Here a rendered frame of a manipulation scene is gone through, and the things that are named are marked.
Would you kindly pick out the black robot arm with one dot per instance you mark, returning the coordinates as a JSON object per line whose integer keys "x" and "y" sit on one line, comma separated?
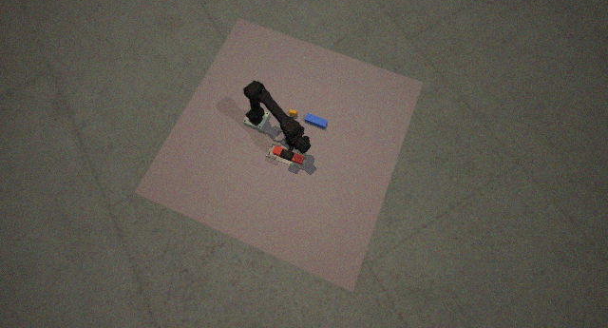
{"x": 289, "y": 125}

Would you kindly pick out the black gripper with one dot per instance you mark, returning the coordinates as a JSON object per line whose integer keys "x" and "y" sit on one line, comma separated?
{"x": 287, "y": 154}

